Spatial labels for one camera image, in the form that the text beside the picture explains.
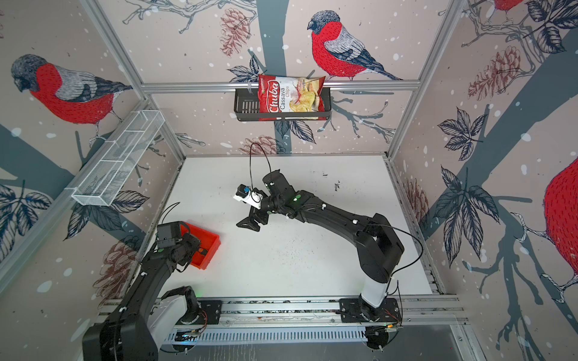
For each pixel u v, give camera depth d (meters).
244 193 0.65
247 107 0.95
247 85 0.92
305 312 0.75
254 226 0.69
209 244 0.88
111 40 0.78
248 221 0.66
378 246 0.45
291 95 0.88
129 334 0.39
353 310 0.73
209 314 0.73
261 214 0.68
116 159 0.77
